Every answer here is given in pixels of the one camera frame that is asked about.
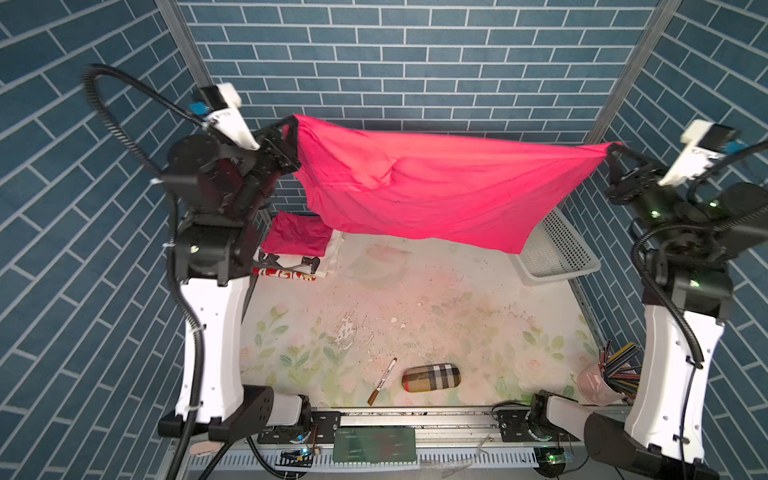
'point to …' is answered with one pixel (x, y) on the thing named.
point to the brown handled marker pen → (386, 375)
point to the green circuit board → (374, 445)
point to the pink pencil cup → (592, 387)
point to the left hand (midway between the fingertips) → (301, 118)
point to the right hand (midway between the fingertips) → (599, 143)
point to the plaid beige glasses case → (431, 378)
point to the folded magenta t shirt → (297, 233)
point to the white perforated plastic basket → (554, 250)
